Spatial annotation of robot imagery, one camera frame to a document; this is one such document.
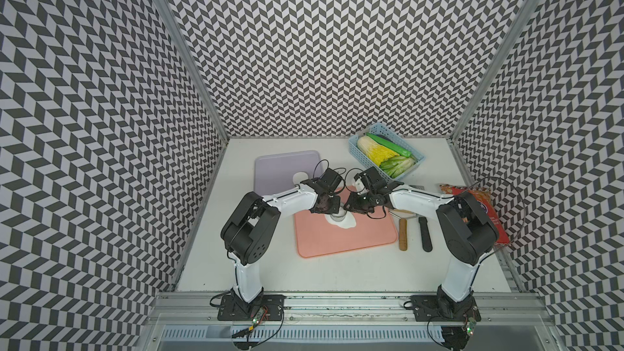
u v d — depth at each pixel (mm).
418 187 1028
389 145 1093
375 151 1040
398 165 989
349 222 911
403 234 882
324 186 734
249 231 488
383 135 1152
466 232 490
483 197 962
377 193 700
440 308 669
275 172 1040
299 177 1024
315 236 875
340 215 910
